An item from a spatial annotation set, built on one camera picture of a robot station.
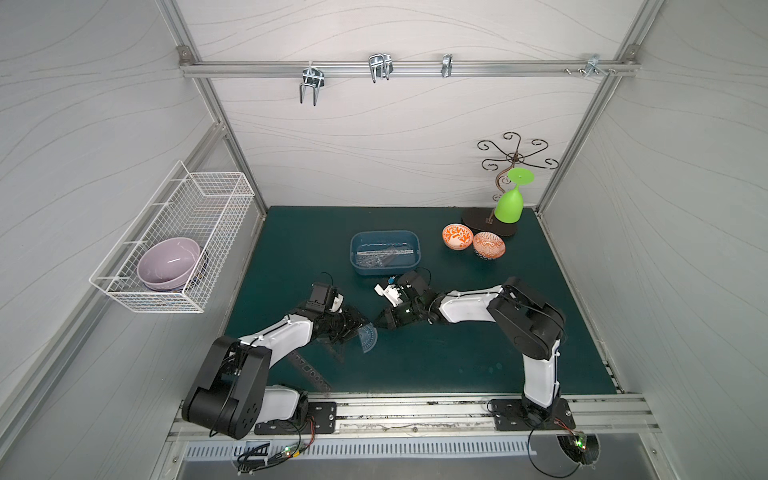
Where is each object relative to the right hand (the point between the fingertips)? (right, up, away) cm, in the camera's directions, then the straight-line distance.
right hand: (373, 323), depth 88 cm
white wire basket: (-44, +34, -9) cm, 56 cm away
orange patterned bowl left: (+30, +26, +23) cm, 46 cm away
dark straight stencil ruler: (-15, -12, -7) cm, 21 cm away
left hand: (-2, -1, -1) cm, 2 cm away
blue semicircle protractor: (-1, -4, 0) cm, 4 cm away
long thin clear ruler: (+3, +20, +19) cm, 28 cm away
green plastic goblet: (+42, +35, +2) cm, 55 cm away
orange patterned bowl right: (+41, +23, +20) cm, 51 cm away
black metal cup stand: (+42, +32, +27) cm, 59 cm away
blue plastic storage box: (+1, +24, +20) cm, 31 cm away
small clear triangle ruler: (-11, -7, -4) cm, 13 cm away
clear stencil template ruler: (0, +17, +17) cm, 24 cm away
